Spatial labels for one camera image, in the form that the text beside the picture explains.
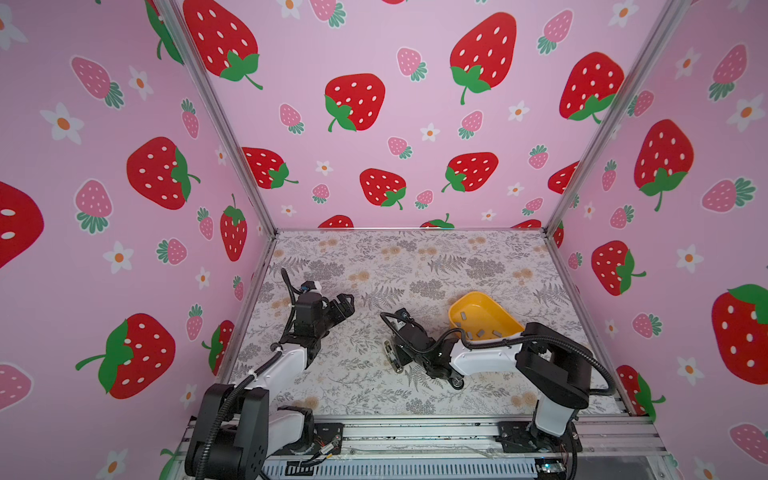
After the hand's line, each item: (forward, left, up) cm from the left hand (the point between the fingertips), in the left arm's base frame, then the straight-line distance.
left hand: (344, 300), depth 89 cm
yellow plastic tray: (0, -44, -9) cm, 45 cm away
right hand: (-10, -15, -8) cm, 20 cm away
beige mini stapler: (-13, -14, -5) cm, 19 cm away
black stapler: (-20, -33, -8) cm, 39 cm away
